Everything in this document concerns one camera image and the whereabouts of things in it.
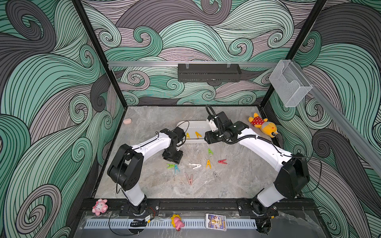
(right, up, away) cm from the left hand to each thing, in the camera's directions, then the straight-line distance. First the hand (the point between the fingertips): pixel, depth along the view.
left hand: (176, 160), depth 85 cm
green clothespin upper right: (+21, +3, +9) cm, 23 cm away
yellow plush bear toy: (+62, +18, +15) cm, 66 cm away
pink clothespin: (+8, -11, -3) cm, 14 cm away
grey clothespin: (+23, -9, -2) cm, 25 cm away
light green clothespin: (-3, -4, +3) cm, 6 cm away
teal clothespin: (0, -5, +2) cm, 5 cm away
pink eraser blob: (-39, +22, +24) cm, 51 cm away
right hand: (+18, +13, -2) cm, 23 cm away
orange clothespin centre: (+20, -3, +3) cm, 20 cm away
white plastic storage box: (+12, +16, +20) cm, 28 cm away
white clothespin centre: (+13, -4, +3) cm, 14 cm away
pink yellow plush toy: (+1, -23, -17) cm, 29 cm away
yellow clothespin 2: (+14, +13, +16) cm, 25 cm away
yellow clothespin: (+7, +13, +17) cm, 22 cm away
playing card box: (+20, -24, -16) cm, 36 cm away
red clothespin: (+28, -2, +5) cm, 29 cm away
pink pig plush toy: (-36, -19, -13) cm, 43 cm away
